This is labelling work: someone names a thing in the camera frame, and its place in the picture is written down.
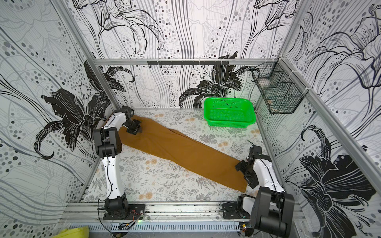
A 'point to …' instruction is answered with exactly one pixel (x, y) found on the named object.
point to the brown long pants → (182, 151)
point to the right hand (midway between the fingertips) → (244, 173)
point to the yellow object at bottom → (77, 232)
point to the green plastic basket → (231, 112)
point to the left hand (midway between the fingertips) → (142, 129)
